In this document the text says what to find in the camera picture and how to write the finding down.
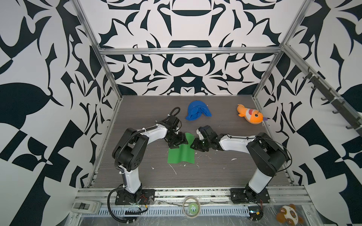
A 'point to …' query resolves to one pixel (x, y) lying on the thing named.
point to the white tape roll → (199, 207)
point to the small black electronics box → (256, 213)
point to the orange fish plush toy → (253, 116)
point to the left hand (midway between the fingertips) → (185, 143)
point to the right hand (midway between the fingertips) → (191, 146)
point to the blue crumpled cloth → (195, 109)
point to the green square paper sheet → (184, 153)
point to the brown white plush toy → (288, 213)
